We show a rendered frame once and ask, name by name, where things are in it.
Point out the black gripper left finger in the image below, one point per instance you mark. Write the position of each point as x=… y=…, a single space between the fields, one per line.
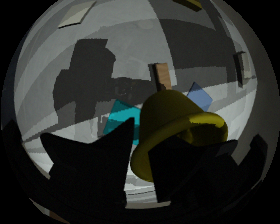
x=107 y=158

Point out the tan flat bar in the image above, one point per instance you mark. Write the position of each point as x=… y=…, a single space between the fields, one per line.
x=162 y=76

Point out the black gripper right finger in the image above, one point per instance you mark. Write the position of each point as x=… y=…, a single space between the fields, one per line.
x=173 y=162

